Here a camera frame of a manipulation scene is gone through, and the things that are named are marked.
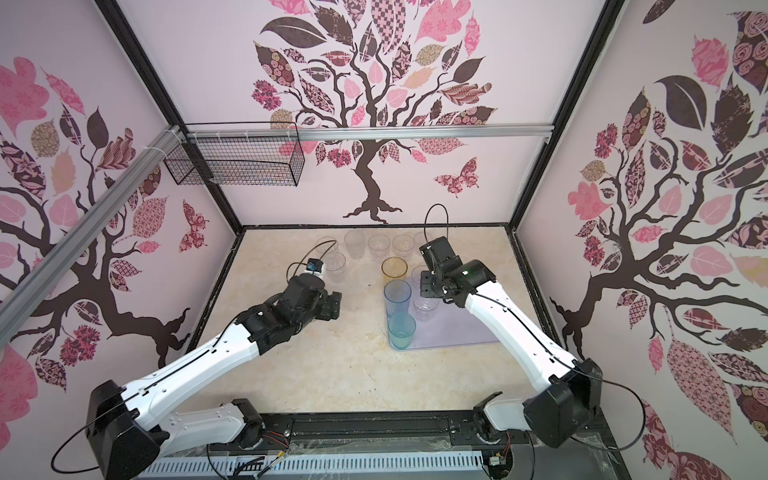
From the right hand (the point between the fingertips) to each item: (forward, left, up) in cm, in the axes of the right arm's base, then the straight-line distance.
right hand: (431, 281), depth 79 cm
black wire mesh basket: (+42, +59, +14) cm, 74 cm away
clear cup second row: (0, +25, +8) cm, 26 cm away
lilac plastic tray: (-4, -8, -19) cm, 21 cm away
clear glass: (+2, 0, -19) cm, 19 cm away
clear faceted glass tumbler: (+28, +15, -17) cm, 37 cm away
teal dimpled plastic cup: (-4, +8, -19) cm, 21 cm away
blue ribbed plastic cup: (+6, +9, -16) cm, 19 cm away
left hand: (-3, +29, -2) cm, 29 cm away
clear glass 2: (+12, +3, -13) cm, 18 cm away
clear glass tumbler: (+29, +6, -18) cm, 35 cm away
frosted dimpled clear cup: (+28, +1, -14) cm, 31 cm away
